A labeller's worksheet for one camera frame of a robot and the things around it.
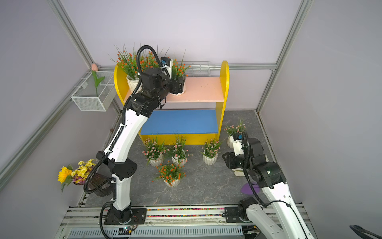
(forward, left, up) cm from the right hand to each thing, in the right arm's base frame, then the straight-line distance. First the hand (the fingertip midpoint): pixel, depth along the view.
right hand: (227, 154), depth 71 cm
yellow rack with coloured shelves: (+31, +17, -9) cm, 36 cm away
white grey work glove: (0, -11, -23) cm, 25 cm away
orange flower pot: (-6, +28, -8) cm, 30 cm away
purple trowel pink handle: (-10, -13, -23) cm, 28 cm away
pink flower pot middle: (+3, +24, -8) cm, 25 cm away
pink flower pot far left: (+6, +38, -8) cm, 39 cm away
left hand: (+27, +23, +26) cm, 44 cm away
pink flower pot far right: (+22, -8, -11) cm, 26 cm away
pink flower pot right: (+6, +7, -8) cm, 13 cm away
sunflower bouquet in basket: (-10, +65, +1) cm, 66 cm away
